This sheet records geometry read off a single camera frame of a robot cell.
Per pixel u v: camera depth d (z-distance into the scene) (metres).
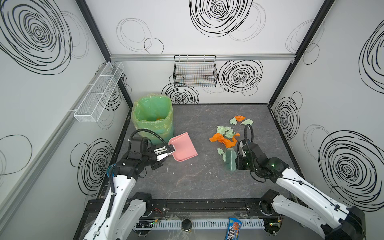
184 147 0.79
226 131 1.03
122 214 0.45
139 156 0.55
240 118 1.09
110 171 0.48
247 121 1.08
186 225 0.62
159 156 0.63
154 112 0.99
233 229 0.67
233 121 1.08
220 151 0.94
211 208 0.75
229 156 0.85
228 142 0.96
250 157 0.59
